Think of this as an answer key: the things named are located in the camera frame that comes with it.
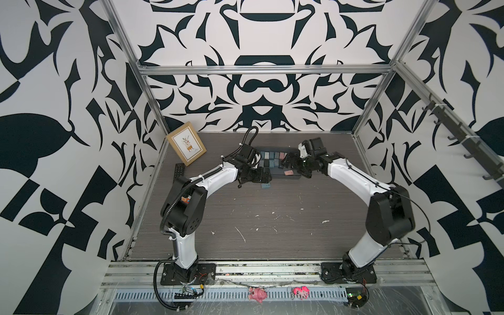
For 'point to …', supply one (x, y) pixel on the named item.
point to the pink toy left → (257, 293)
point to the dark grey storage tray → (276, 172)
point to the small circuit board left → (188, 293)
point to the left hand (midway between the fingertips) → (262, 174)
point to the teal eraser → (266, 185)
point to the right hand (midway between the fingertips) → (287, 163)
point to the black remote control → (179, 170)
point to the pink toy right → (302, 292)
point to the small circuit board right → (356, 296)
